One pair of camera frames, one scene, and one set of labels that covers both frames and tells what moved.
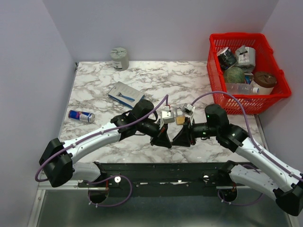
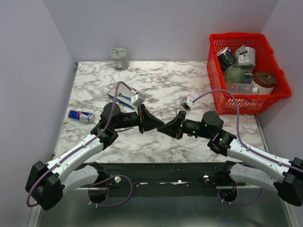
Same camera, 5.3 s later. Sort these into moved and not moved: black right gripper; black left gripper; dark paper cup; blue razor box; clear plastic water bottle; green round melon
Moved: black right gripper; black left gripper
Not moved: dark paper cup; blue razor box; green round melon; clear plastic water bottle
